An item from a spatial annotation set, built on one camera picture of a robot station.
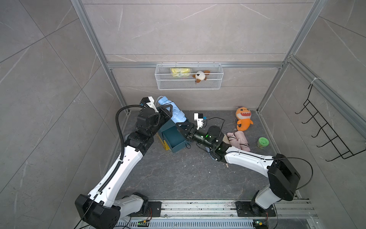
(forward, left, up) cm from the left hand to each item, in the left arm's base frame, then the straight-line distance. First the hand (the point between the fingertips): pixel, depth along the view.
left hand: (172, 103), depth 67 cm
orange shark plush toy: (+21, -51, -34) cm, 65 cm away
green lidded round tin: (-2, -59, -37) cm, 69 cm away
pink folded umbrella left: (+1, -39, -37) cm, 54 cm away
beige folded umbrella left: (-15, -32, -40) cm, 54 cm away
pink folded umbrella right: (+1, -46, -38) cm, 60 cm away
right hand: (-8, -2, -8) cm, 12 cm away
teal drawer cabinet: (-7, 0, -20) cm, 21 cm away
